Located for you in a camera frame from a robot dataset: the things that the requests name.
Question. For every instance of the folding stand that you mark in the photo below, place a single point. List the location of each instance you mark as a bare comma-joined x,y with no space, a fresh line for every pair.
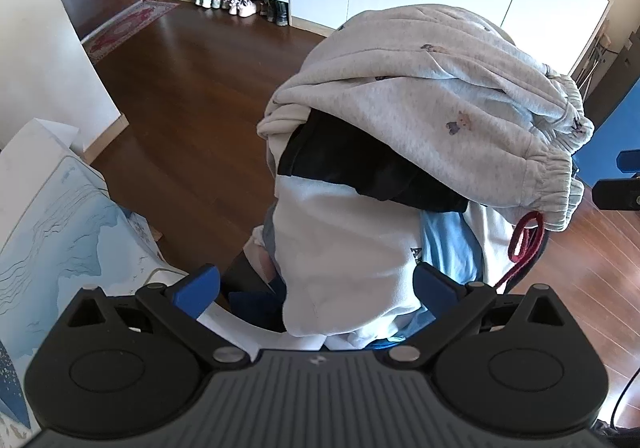
595,63

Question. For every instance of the light blue garment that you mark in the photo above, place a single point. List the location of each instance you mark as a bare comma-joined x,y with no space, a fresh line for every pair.
450,243

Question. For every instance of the grey printed sweatpants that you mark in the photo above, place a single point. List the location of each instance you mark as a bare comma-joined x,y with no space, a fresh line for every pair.
415,93

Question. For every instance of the white garment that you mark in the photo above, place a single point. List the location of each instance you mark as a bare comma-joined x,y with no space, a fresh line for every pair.
495,233

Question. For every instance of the navy blue cloth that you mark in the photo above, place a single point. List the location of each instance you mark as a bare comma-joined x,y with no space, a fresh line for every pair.
255,308

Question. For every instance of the blue board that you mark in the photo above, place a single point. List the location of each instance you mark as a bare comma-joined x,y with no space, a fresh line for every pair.
612,128

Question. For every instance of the red patterned rug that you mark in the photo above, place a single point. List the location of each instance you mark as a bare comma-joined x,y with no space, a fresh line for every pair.
127,25

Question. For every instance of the black garment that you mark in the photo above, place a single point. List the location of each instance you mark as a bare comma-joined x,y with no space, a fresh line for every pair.
340,148

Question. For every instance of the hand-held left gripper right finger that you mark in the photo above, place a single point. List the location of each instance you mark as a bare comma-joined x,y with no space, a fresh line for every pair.
436,285

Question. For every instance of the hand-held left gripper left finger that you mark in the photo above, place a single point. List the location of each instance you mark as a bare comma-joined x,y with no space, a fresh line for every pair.
197,287

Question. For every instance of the white sweatshirt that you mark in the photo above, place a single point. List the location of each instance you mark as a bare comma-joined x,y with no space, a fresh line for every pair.
345,248

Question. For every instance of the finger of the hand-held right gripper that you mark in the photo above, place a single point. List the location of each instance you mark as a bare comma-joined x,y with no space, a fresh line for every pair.
617,194
630,161

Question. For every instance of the row of shoes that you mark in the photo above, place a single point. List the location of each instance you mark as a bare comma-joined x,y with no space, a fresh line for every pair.
240,5

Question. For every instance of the printed tablecloth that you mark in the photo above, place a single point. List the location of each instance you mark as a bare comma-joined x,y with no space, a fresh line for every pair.
55,238

